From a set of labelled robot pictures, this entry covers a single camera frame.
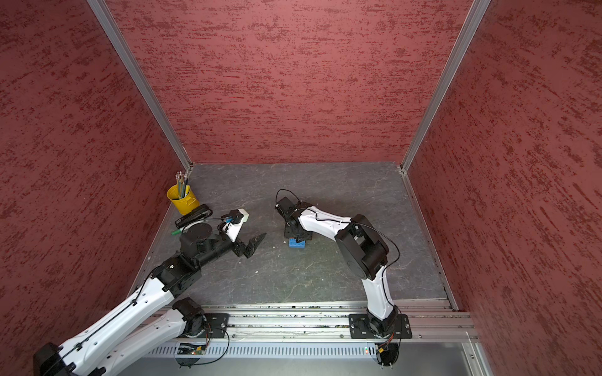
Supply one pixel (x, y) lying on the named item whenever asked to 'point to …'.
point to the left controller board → (189, 348)
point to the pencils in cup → (183, 186)
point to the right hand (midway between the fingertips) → (297, 237)
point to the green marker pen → (177, 231)
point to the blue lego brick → (293, 244)
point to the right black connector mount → (387, 353)
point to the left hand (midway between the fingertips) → (253, 228)
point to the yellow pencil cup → (184, 204)
